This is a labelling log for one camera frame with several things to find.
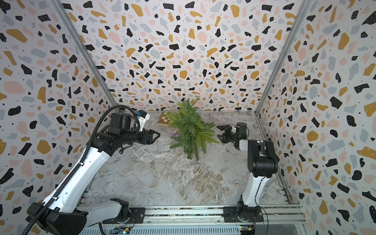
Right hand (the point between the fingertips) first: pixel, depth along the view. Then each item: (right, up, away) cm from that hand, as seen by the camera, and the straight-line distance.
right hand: (217, 129), depth 97 cm
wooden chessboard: (-39, +7, +16) cm, 43 cm away
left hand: (-34, -1, -25) cm, 42 cm away
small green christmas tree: (-15, -2, -24) cm, 29 cm away
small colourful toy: (-29, -4, +7) cm, 30 cm away
